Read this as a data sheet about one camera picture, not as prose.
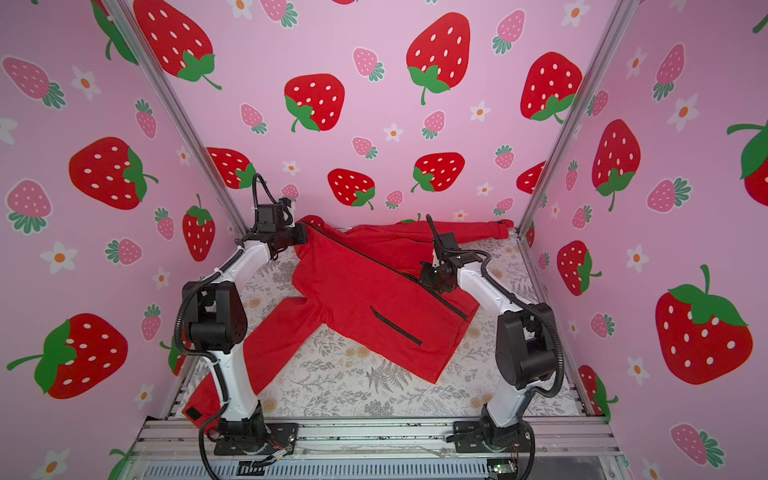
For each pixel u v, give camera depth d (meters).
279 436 0.74
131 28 0.70
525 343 0.47
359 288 0.98
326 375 0.85
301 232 0.90
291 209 0.90
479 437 0.73
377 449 0.73
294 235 0.90
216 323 0.54
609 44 0.73
